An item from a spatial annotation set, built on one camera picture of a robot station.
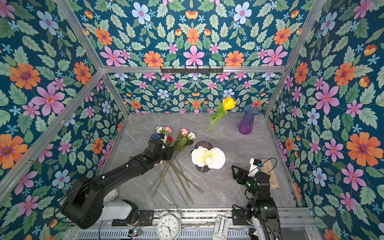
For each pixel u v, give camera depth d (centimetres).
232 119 99
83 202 42
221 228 69
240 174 69
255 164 70
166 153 78
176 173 88
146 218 74
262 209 55
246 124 102
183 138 101
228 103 68
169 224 69
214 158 49
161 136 78
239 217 73
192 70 93
